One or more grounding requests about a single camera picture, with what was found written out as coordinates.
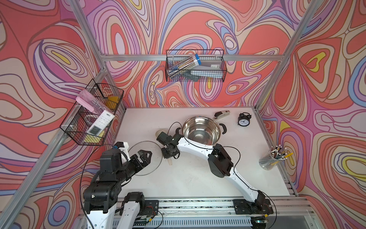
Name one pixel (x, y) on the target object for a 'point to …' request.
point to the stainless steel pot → (204, 129)
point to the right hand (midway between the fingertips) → (168, 158)
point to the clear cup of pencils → (271, 159)
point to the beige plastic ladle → (157, 132)
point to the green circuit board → (140, 221)
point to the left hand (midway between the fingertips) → (147, 156)
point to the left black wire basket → (88, 121)
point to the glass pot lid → (156, 158)
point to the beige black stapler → (220, 115)
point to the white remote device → (101, 123)
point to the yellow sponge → (112, 101)
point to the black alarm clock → (244, 119)
